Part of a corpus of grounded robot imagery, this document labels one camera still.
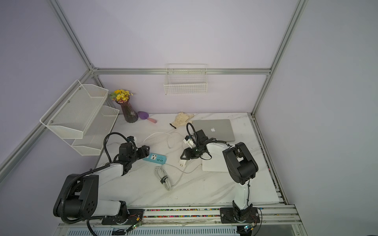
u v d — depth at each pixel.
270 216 0.75
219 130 1.08
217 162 0.92
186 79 0.95
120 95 0.98
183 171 0.90
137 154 0.80
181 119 1.16
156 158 0.93
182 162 0.91
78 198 0.43
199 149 0.75
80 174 0.45
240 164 0.51
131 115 1.11
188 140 0.88
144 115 1.19
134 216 0.73
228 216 0.73
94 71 0.92
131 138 0.83
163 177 0.84
